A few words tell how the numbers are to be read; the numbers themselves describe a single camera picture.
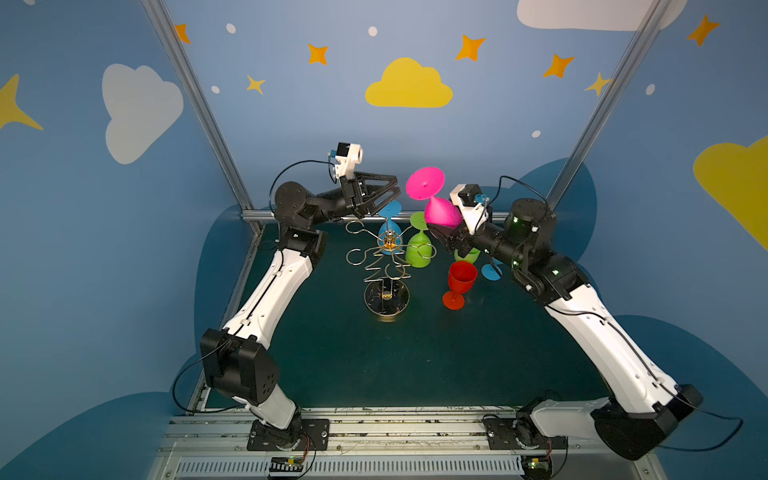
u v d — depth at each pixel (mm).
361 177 530
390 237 767
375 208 604
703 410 388
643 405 385
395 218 840
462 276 883
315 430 752
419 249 876
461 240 543
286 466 731
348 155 569
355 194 529
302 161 517
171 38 722
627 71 784
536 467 733
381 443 735
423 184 545
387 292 984
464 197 508
